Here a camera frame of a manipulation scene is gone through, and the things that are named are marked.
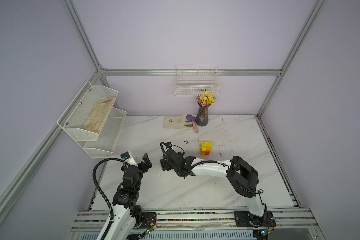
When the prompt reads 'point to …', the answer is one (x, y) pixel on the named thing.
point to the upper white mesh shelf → (84, 117)
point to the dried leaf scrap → (186, 141)
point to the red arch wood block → (206, 152)
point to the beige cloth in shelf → (95, 118)
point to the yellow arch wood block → (202, 153)
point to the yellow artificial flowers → (206, 99)
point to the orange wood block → (208, 149)
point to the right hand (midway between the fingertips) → (166, 158)
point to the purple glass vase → (202, 117)
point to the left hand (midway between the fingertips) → (139, 158)
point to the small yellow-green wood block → (203, 144)
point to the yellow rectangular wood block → (204, 148)
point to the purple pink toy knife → (192, 118)
